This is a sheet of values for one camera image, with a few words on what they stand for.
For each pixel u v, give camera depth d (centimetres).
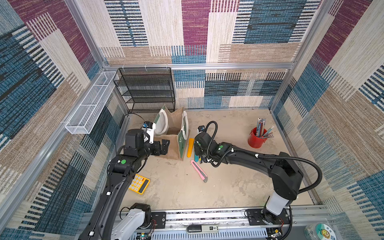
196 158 94
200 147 67
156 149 63
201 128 76
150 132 64
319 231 64
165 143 65
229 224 73
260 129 94
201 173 87
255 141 96
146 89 108
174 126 99
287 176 45
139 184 83
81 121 70
